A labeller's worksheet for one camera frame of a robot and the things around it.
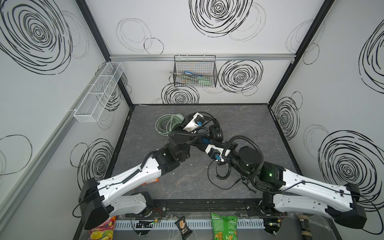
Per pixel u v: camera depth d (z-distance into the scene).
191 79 0.86
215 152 0.50
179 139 0.48
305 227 0.67
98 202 0.38
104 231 0.65
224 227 0.66
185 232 0.67
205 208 0.75
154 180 0.82
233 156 0.54
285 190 0.45
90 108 0.72
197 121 0.56
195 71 0.89
